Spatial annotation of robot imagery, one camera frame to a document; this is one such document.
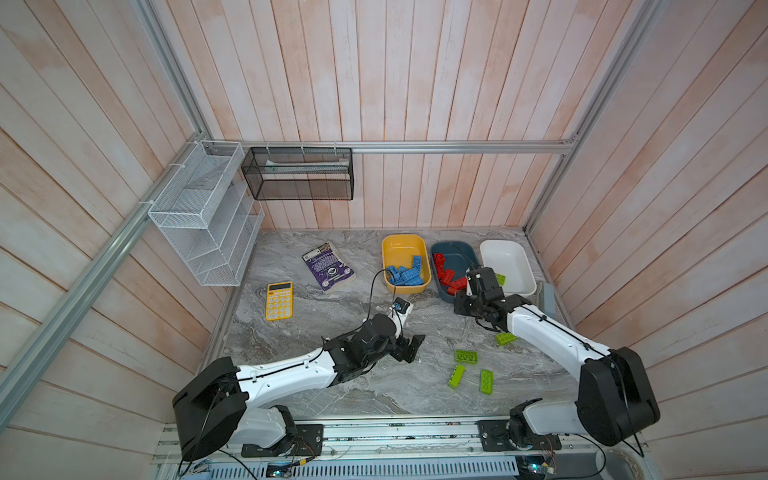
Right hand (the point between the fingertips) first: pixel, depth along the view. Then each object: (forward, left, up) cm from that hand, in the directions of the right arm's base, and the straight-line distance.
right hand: (459, 299), depth 90 cm
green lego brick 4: (-22, -6, -9) cm, 24 cm away
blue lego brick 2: (+12, +15, -4) cm, 20 cm away
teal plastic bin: (+24, -3, -11) cm, 27 cm away
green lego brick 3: (-21, +2, -6) cm, 22 cm away
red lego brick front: (+8, 0, -8) cm, 11 cm away
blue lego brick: (+19, +12, -6) cm, 23 cm away
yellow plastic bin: (+22, +15, -7) cm, 27 cm away
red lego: (+20, +3, -5) cm, 21 cm away
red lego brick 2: (+14, 0, -7) cm, 16 cm away
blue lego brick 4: (+11, +14, -5) cm, 18 cm away
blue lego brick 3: (+13, +19, -4) cm, 23 cm away
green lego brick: (+13, -18, -7) cm, 23 cm away
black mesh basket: (+40, +54, +17) cm, 70 cm away
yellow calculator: (+2, +58, -6) cm, 59 cm away
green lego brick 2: (-15, -2, -7) cm, 17 cm away
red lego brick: (+13, +3, -5) cm, 15 cm away
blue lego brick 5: (+11, +18, -5) cm, 22 cm away
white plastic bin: (+21, -23, -7) cm, 32 cm away
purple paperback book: (+16, +44, -6) cm, 47 cm away
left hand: (-14, +16, +5) cm, 22 cm away
